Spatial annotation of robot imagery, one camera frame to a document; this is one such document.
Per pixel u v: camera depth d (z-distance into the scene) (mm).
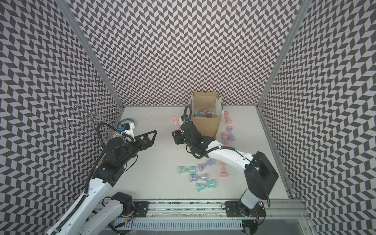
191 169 839
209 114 1096
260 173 449
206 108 1081
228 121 1037
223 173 843
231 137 964
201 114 1052
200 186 772
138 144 637
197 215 722
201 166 845
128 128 640
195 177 806
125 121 1044
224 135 992
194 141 608
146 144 641
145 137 637
